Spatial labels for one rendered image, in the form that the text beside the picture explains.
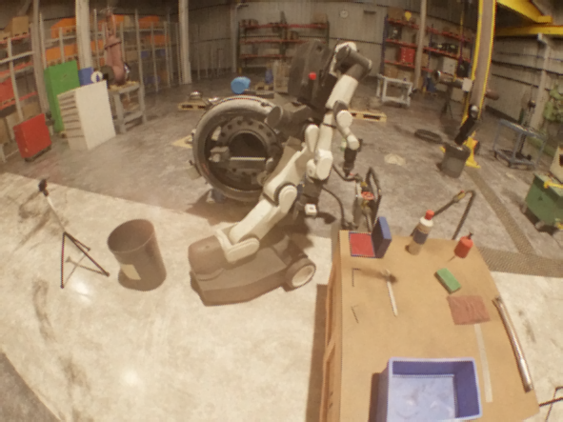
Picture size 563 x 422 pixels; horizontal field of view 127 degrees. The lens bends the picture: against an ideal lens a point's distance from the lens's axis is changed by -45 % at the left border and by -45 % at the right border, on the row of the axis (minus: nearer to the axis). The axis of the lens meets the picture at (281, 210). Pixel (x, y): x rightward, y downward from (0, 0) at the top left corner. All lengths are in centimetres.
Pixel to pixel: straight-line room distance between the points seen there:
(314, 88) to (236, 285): 107
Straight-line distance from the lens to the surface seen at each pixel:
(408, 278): 113
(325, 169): 114
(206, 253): 134
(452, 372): 96
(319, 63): 127
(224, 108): 161
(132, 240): 177
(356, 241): 121
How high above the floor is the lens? 124
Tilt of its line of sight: 35 degrees down
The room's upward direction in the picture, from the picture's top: 1 degrees clockwise
